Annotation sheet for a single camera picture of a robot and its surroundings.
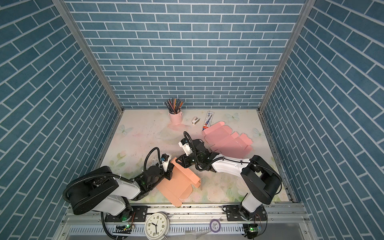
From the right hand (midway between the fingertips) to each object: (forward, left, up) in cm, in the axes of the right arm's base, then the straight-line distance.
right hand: (175, 159), depth 82 cm
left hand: (0, +1, -5) cm, 5 cm away
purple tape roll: (-29, -21, -11) cm, 37 cm away
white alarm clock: (-30, +4, -6) cm, 31 cm away
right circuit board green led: (-28, -40, -11) cm, 50 cm away
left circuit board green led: (-32, +21, -12) cm, 40 cm away
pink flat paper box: (+21, -26, -10) cm, 35 cm away
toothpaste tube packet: (+39, -17, -8) cm, 43 cm away
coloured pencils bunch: (+41, +9, +2) cm, 42 cm away
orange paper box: (-11, -3, -10) cm, 15 cm away
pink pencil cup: (+34, +7, -4) cm, 35 cm away
